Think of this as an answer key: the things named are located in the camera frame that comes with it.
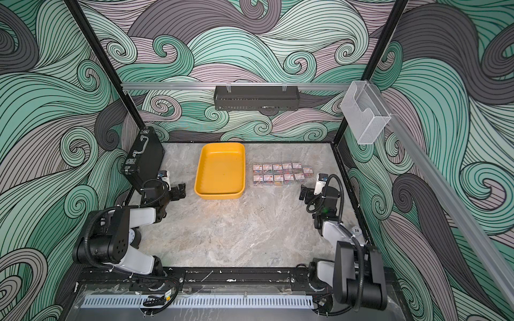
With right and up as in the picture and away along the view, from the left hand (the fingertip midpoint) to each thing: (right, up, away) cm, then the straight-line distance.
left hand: (173, 183), depth 94 cm
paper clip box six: (+68, +5, +9) cm, 69 cm away
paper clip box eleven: (+41, +7, +12) cm, 43 cm away
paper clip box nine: (+57, +3, +7) cm, 57 cm away
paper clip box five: (+41, +2, +6) cm, 42 cm away
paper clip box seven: (+62, +2, +6) cm, 63 cm away
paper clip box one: (+52, +7, +11) cm, 53 cm away
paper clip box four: (+47, +1, +6) cm, 47 cm away
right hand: (+65, 0, -6) cm, 65 cm away
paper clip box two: (+57, +8, +12) cm, 59 cm away
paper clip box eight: (+52, +2, +6) cm, 52 cm away
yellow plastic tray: (+22, +5, +9) cm, 24 cm away
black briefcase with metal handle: (-11, +12, -6) cm, 17 cm away
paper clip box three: (+46, +7, +11) cm, 48 cm away
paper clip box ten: (+62, +8, +12) cm, 64 cm away
